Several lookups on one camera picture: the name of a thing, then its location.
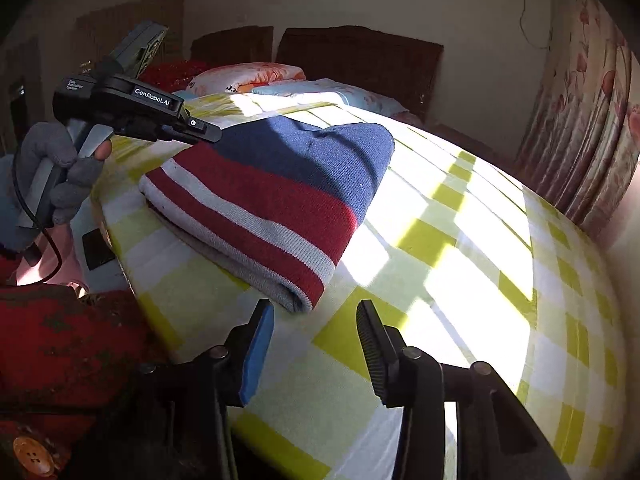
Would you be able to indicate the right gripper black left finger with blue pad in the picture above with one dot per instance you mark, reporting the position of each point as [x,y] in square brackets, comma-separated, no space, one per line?
[197,396]

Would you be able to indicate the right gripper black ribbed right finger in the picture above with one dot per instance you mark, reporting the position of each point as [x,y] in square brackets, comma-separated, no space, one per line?
[496,437]

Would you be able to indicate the red white striped sweater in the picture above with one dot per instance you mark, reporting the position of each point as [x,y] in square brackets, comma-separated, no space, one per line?
[274,202]

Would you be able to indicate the grey gloved left hand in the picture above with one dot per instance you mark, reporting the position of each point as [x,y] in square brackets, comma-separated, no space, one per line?
[48,175]

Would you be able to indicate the red blanket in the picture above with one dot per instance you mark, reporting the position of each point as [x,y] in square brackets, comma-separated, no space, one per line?
[173,76]

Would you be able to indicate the orange floral folded quilt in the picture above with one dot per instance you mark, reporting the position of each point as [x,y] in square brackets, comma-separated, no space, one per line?
[241,78]

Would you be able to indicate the red patterned jacket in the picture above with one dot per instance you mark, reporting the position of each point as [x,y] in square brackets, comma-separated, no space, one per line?
[63,360]

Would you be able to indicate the yellow green checked bed sheet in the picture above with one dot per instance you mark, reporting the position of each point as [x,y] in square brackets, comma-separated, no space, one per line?
[466,261]

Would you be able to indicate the light blue floral folded quilt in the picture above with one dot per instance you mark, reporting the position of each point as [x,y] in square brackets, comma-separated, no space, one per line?
[348,94]

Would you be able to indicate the dark brown wooden headboard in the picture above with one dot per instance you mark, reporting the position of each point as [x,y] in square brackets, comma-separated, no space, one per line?
[398,67]

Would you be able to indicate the pink floral curtain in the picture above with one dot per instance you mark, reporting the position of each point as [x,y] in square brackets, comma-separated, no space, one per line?
[581,147]

